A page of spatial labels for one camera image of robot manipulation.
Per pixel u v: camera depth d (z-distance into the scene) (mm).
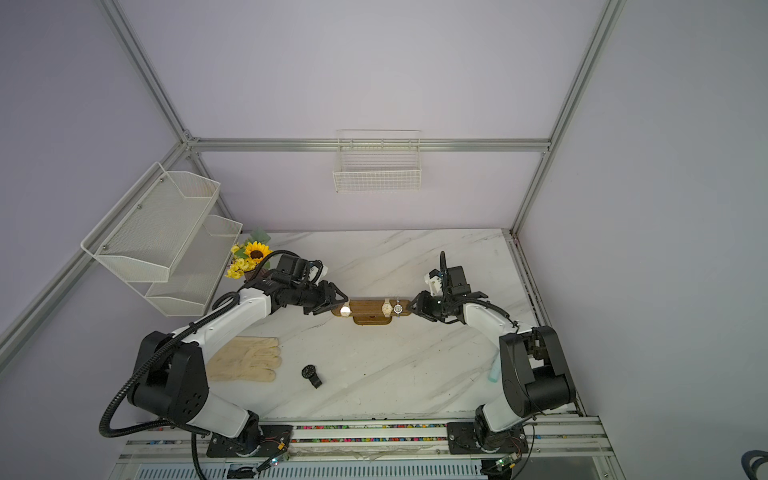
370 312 884
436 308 789
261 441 729
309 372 839
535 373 448
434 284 852
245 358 862
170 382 435
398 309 882
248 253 819
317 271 733
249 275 819
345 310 881
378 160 957
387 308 884
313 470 703
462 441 732
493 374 828
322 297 760
